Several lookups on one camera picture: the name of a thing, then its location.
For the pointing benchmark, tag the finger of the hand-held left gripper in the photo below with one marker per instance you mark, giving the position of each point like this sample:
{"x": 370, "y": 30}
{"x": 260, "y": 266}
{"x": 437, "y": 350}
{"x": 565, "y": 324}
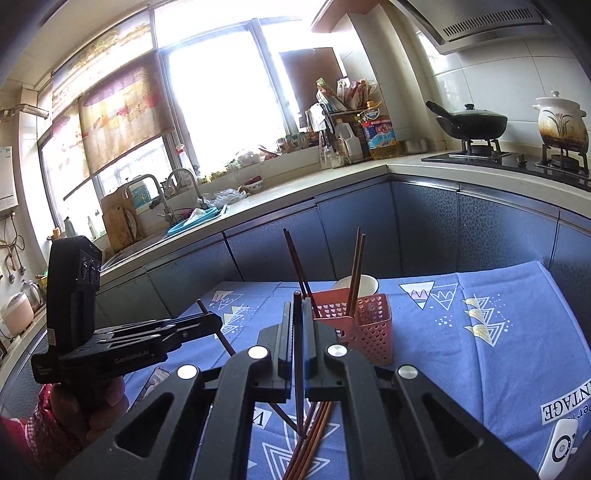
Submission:
{"x": 184, "y": 342}
{"x": 175, "y": 324}

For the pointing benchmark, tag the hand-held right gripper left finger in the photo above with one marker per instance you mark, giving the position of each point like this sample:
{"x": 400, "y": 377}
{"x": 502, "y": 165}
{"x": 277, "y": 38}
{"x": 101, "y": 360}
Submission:
{"x": 287, "y": 350}

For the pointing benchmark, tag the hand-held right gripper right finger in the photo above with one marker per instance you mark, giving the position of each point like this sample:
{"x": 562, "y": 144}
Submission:
{"x": 310, "y": 350}

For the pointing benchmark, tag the brown wooden chopstick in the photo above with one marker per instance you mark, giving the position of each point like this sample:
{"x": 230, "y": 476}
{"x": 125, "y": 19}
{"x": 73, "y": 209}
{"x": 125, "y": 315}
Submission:
{"x": 304, "y": 272}
{"x": 298, "y": 272}
{"x": 226, "y": 344}
{"x": 354, "y": 272}
{"x": 359, "y": 277}

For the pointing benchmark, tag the pink plastic utensil holder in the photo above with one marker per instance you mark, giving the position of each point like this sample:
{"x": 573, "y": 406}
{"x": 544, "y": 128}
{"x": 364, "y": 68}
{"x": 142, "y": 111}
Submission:
{"x": 369, "y": 332}

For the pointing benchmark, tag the pile of wooden chopsticks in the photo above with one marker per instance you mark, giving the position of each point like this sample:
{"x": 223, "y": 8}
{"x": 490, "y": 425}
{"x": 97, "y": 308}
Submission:
{"x": 314, "y": 443}

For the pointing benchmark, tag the person's left forearm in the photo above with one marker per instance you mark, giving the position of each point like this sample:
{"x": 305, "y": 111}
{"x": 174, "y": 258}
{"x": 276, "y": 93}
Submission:
{"x": 37, "y": 434}

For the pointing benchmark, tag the person's left hand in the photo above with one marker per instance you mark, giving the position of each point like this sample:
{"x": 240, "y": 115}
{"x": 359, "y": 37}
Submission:
{"x": 92, "y": 415}

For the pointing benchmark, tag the steel electric kettle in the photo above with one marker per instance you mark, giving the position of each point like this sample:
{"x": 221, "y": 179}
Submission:
{"x": 32, "y": 295}

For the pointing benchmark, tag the smartphone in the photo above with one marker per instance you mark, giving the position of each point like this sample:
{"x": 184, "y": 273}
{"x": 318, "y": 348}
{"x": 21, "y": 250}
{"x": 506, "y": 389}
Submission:
{"x": 154, "y": 381}

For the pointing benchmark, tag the white rice cooker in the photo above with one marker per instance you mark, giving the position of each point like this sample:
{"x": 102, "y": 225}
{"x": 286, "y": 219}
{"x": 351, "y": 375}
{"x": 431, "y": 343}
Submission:
{"x": 16, "y": 316}

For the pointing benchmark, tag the wooden cutting board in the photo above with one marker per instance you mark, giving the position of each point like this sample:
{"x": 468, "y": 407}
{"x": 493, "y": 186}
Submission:
{"x": 117, "y": 221}

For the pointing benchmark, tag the white cup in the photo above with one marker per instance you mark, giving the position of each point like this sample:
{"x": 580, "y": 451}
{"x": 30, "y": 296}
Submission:
{"x": 367, "y": 284}

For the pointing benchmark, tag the blue plastic basin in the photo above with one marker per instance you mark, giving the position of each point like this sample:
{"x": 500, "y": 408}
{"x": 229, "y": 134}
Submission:
{"x": 194, "y": 224}

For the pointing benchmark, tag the white water heater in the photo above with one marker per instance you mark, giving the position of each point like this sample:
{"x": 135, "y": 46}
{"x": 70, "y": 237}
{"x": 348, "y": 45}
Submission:
{"x": 7, "y": 180}

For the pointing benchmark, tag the clear plastic bag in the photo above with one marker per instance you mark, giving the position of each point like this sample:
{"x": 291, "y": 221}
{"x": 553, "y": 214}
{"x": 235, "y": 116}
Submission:
{"x": 226, "y": 197}

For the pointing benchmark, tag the square steel faucet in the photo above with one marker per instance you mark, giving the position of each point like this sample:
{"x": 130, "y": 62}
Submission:
{"x": 157, "y": 182}

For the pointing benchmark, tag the grey kitchen counter cabinets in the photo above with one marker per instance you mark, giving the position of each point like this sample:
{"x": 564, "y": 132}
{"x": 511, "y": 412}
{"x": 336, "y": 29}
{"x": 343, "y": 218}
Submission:
{"x": 360, "y": 217}

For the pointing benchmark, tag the curved steel faucet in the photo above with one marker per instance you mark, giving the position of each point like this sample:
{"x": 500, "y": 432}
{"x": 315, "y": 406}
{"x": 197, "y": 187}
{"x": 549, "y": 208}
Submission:
{"x": 189, "y": 177}

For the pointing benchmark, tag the blue printed tablecloth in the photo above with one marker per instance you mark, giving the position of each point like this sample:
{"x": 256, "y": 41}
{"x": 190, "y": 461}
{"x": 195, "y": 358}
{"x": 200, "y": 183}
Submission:
{"x": 461, "y": 392}

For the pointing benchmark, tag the spray bottle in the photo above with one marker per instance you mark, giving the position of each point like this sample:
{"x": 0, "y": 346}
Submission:
{"x": 184, "y": 159}

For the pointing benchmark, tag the patterned window blind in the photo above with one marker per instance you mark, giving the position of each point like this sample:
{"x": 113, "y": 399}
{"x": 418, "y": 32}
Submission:
{"x": 120, "y": 115}

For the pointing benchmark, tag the row of spice jars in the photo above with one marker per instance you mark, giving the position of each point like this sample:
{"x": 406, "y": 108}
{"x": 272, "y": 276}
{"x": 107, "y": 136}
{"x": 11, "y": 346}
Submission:
{"x": 298, "y": 144}

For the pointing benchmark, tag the white plastic jug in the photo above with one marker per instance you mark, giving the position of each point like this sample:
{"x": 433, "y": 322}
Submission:
{"x": 348, "y": 143}

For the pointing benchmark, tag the yellow cooking oil bottle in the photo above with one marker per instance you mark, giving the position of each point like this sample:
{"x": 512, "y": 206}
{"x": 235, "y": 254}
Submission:
{"x": 381, "y": 134}

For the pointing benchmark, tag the small steel container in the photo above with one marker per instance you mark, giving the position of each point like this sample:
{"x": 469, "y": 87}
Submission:
{"x": 415, "y": 146}

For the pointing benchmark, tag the cluttered kitchen rack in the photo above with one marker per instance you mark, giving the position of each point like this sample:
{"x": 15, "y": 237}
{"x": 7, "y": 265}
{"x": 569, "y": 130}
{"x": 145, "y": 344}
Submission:
{"x": 341, "y": 92}

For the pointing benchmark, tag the white remote device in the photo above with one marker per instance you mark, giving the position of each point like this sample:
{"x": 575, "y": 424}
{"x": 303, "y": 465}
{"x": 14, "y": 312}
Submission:
{"x": 561, "y": 447}

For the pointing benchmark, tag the black gas stove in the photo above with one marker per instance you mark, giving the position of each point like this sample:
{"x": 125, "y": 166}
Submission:
{"x": 508, "y": 159}

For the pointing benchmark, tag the brown cardboard sheet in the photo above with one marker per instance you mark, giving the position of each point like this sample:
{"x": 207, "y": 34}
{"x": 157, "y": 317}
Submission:
{"x": 309, "y": 74}

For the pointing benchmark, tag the black wok with lid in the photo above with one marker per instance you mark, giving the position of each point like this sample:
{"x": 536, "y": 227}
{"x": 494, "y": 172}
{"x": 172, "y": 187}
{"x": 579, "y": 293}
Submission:
{"x": 475, "y": 124}

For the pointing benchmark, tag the cream ceramic pot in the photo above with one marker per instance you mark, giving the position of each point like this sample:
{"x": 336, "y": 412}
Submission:
{"x": 561, "y": 124}

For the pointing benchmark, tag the steel range hood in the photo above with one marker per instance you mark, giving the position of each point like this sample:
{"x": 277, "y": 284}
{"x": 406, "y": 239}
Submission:
{"x": 485, "y": 23}

